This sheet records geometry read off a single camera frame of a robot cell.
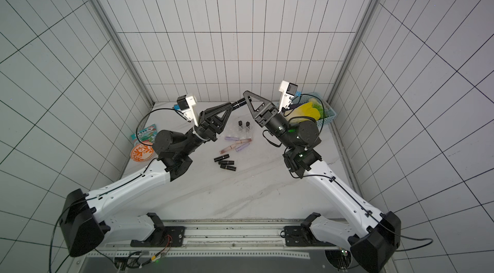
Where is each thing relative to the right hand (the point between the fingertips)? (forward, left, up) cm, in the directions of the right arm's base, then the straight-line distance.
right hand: (235, 100), depth 50 cm
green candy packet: (+20, +54, -48) cm, 75 cm away
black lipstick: (+6, +9, -49) cm, 50 cm away
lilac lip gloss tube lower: (+15, +2, -49) cm, 51 cm away
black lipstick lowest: (+3, +7, -48) cm, 49 cm away
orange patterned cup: (+8, +52, -47) cm, 71 cm away
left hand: (+1, +1, -5) cm, 5 cm away
